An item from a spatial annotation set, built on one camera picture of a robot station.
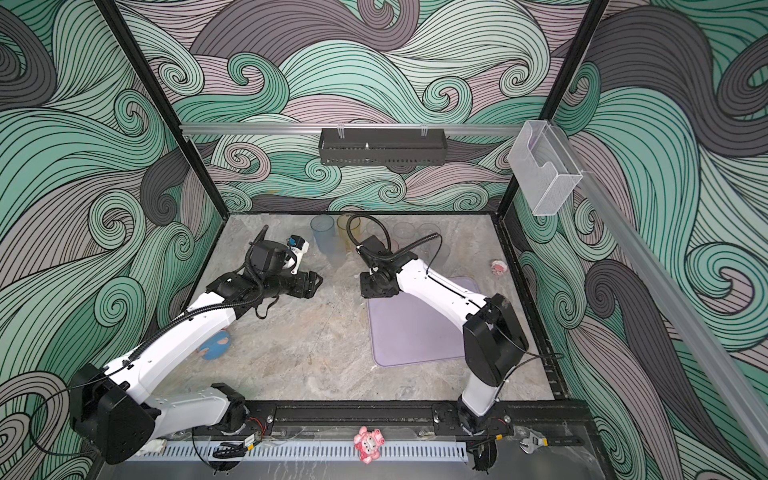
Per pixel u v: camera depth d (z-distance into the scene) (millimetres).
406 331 882
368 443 670
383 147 967
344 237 713
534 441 698
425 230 1104
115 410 372
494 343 445
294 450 697
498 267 985
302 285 686
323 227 1008
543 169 788
